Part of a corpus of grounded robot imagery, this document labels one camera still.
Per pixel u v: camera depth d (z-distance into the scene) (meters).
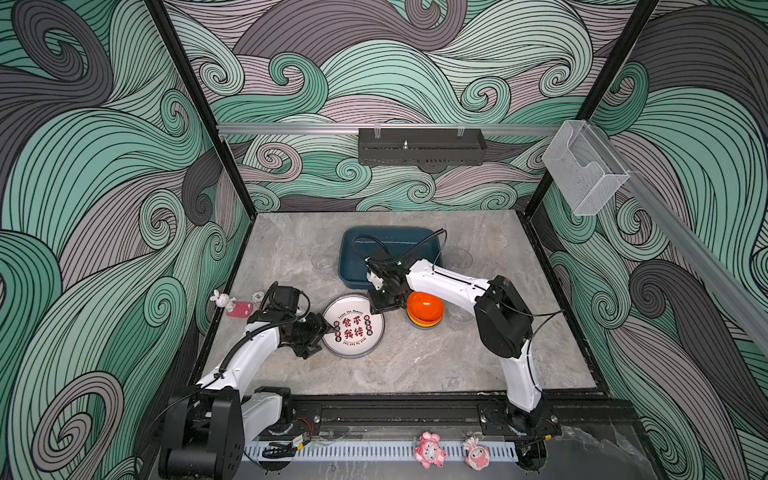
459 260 1.03
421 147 0.95
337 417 0.74
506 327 0.51
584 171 0.78
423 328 0.86
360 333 0.86
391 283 0.67
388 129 0.93
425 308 0.88
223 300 0.87
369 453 0.76
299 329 0.77
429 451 0.66
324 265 1.01
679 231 0.62
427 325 0.85
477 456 0.66
